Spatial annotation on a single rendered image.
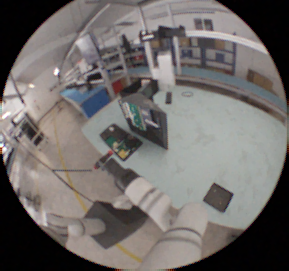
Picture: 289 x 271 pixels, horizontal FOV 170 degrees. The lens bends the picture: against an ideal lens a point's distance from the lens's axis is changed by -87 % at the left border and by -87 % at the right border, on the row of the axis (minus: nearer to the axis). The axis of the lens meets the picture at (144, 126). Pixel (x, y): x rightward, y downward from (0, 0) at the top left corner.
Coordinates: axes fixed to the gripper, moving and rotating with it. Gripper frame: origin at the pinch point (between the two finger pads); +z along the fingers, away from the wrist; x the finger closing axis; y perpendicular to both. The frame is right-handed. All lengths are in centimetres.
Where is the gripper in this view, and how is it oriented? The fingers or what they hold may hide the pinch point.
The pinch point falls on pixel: (99, 161)
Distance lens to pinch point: 40.1
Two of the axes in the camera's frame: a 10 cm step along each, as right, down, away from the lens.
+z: -7.3, -2.9, 6.2
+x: -2.6, -7.2, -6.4
